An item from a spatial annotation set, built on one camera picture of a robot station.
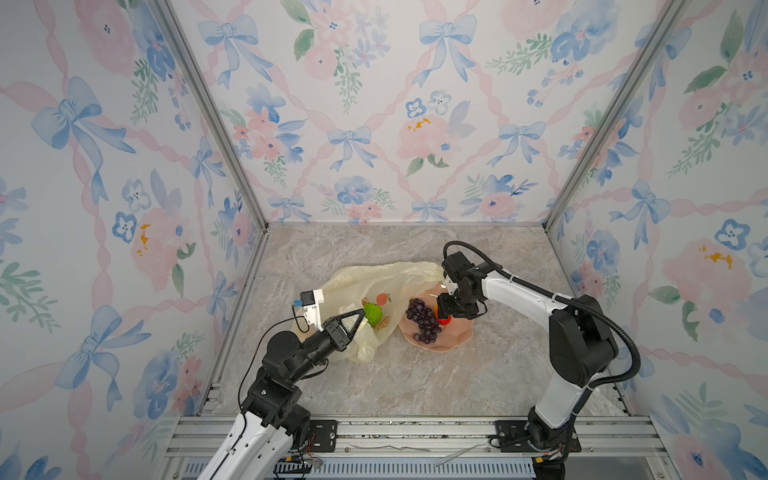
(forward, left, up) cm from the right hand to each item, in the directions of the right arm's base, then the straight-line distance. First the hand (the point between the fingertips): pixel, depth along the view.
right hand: (446, 312), depth 91 cm
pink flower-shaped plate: (-6, -2, -4) cm, 7 cm away
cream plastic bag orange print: (+10, +18, 0) cm, 20 cm away
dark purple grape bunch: (-2, +6, 0) cm, 7 cm away
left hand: (-13, +22, +22) cm, 34 cm away
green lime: (-1, +22, 0) cm, 22 cm away
